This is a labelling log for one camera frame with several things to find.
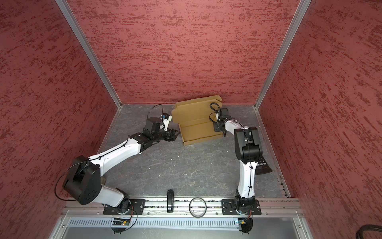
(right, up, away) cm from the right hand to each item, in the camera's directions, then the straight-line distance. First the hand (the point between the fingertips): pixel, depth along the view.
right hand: (218, 128), depth 106 cm
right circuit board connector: (+8, -45, -36) cm, 58 cm away
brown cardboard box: (-17, +7, -1) cm, 18 cm away
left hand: (-29, -2, -20) cm, 35 cm away
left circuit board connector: (-56, -45, -33) cm, 79 cm away
